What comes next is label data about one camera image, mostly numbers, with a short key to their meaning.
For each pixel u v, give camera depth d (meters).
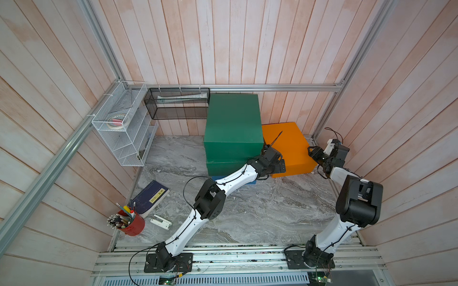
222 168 0.83
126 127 0.72
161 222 0.82
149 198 0.90
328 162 0.76
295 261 0.73
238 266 0.73
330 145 0.85
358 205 0.51
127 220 0.75
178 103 1.04
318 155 0.86
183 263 0.73
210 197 0.60
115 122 0.72
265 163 0.73
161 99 0.88
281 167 0.84
